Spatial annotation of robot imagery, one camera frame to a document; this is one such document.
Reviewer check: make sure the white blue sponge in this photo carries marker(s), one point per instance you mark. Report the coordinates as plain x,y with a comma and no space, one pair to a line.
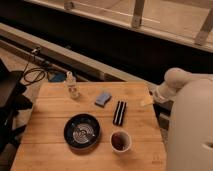
102,99

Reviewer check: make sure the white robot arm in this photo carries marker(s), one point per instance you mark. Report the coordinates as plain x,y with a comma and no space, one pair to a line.
190,133

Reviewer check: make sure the small clear plastic bottle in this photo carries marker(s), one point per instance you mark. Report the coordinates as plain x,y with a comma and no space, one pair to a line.
72,85

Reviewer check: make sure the dark patterned ceramic bowl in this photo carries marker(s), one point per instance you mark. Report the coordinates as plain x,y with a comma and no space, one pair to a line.
82,131

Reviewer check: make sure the black striped rectangular block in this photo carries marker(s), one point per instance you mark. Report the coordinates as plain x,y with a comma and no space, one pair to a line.
119,113

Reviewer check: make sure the black chair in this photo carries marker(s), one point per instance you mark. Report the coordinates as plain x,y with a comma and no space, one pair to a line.
12,101

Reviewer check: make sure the blue object on floor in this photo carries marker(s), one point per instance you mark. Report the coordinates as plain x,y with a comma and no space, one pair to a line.
60,77

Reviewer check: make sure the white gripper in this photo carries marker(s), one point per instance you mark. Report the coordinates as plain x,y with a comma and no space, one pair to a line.
161,94

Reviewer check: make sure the white paper cup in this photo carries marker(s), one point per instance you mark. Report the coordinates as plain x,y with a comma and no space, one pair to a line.
120,141

